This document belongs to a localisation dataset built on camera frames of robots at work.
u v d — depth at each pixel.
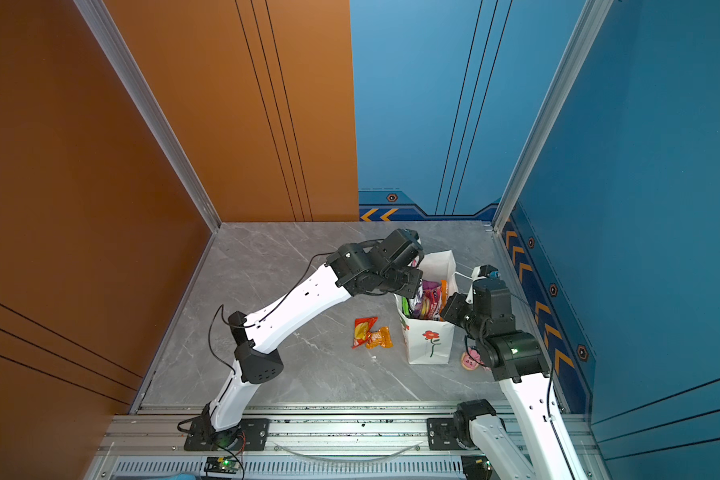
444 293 0.72
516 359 0.45
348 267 0.50
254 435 0.74
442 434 0.73
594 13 0.69
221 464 0.71
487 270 0.61
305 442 0.73
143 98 0.83
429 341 0.72
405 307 0.74
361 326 0.91
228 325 0.50
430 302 0.77
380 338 0.88
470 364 0.82
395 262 0.53
